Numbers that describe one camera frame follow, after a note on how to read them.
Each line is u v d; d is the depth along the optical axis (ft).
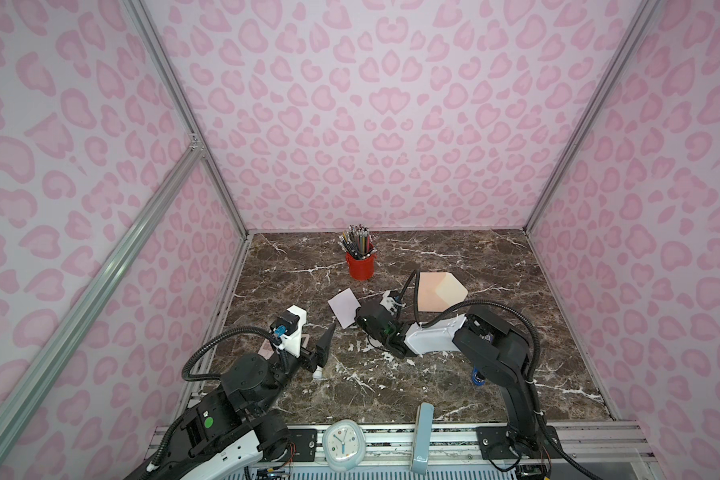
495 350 1.68
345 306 3.30
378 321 2.36
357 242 3.20
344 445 2.34
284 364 1.78
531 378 1.78
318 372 2.74
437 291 3.31
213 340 1.33
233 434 1.52
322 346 1.81
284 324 1.63
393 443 2.47
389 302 2.86
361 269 3.39
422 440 2.38
